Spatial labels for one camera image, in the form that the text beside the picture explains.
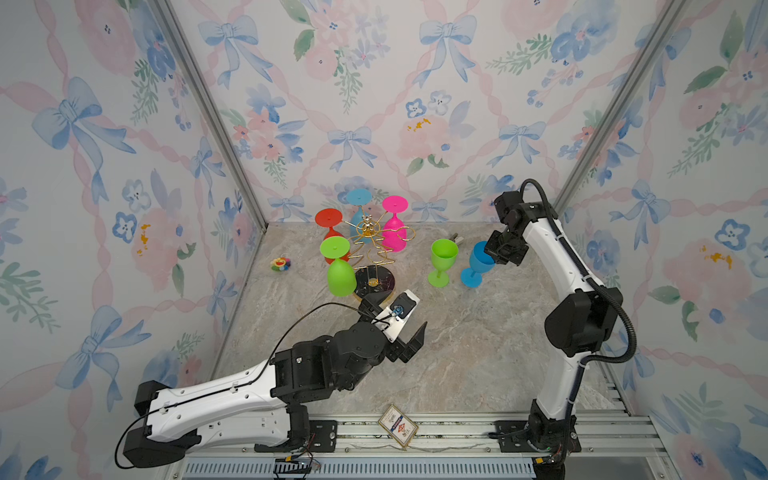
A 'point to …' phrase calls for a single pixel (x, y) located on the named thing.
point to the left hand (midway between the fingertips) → (407, 306)
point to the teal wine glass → (359, 197)
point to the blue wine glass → (481, 262)
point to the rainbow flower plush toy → (280, 264)
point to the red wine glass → (330, 218)
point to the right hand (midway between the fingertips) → (494, 256)
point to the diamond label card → (398, 425)
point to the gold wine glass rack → (373, 275)
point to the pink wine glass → (394, 232)
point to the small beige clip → (453, 239)
